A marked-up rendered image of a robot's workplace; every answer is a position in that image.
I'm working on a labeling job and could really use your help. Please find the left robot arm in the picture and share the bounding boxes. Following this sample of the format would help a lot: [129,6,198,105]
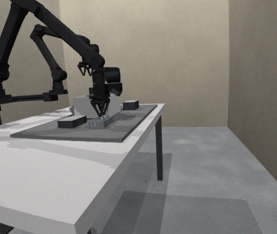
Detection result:
[30,24,99,92]

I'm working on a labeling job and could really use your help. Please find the grey flat rectangular mat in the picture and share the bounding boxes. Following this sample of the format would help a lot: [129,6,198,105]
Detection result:
[10,104,158,143]

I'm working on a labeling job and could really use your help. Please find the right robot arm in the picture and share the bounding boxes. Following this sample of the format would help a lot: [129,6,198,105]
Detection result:
[0,0,122,99]

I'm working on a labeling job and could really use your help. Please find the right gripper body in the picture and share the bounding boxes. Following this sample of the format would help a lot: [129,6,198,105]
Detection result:
[89,83,110,102]

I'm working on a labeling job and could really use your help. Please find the grey tube rack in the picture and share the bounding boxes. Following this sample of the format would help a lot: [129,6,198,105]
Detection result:
[86,116,114,128]

